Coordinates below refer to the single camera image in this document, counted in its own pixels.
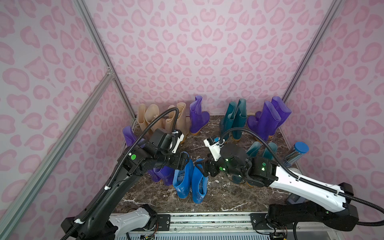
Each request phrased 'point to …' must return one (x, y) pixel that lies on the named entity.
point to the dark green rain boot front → (240, 119)
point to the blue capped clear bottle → (298, 150)
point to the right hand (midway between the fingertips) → (201, 161)
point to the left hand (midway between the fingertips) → (183, 157)
